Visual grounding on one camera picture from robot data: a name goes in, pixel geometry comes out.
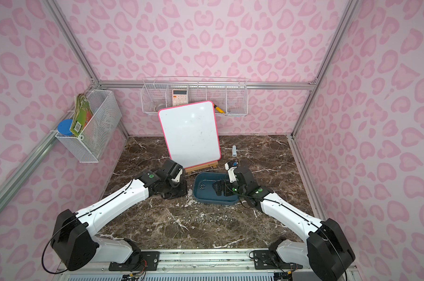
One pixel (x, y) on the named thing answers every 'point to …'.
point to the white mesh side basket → (89, 147)
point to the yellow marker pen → (218, 109)
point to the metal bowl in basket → (159, 106)
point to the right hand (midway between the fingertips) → (220, 183)
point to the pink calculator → (180, 96)
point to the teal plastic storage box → (204, 192)
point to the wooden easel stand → (214, 164)
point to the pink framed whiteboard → (191, 133)
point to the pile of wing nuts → (202, 186)
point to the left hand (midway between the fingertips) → (189, 188)
